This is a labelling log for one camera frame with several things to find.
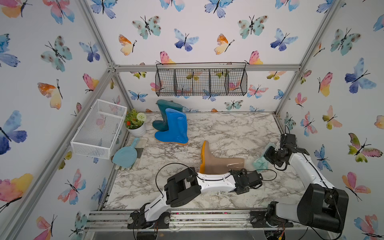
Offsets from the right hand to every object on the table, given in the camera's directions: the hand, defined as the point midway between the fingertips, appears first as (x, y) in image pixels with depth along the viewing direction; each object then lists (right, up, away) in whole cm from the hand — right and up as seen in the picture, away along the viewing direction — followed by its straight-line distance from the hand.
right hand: (267, 155), depth 86 cm
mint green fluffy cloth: (-4, -4, -3) cm, 7 cm away
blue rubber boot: (-51, +17, +1) cm, 54 cm away
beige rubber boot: (-33, -6, +1) cm, 33 cm away
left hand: (-15, -13, -2) cm, 20 cm away
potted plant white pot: (-79, +18, +8) cm, 82 cm away
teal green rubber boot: (-65, +17, +20) cm, 70 cm away
